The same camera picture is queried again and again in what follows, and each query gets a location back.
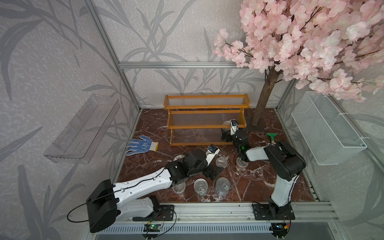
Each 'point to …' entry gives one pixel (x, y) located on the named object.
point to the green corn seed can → (200, 186)
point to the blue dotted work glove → (142, 146)
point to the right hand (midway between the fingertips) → (228, 126)
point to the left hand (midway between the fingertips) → (217, 164)
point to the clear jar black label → (179, 188)
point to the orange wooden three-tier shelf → (197, 120)
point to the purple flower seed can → (223, 185)
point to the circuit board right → (279, 228)
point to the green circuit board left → (152, 228)
